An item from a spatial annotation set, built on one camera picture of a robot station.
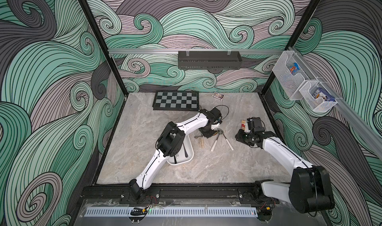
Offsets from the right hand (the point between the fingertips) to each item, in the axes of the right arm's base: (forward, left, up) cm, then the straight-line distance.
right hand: (240, 137), depth 88 cm
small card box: (+40, +7, -5) cm, 41 cm away
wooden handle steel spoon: (-1, +22, -6) cm, 23 cm away
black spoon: (-6, +33, -6) cm, 34 cm away
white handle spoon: (+8, +10, -6) cm, 14 cm away
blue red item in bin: (+27, -30, +29) cm, 50 cm away
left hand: (+7, +19, -5) cm, 21 cm away
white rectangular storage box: (-11, +36, -5) cm, 38 cm away
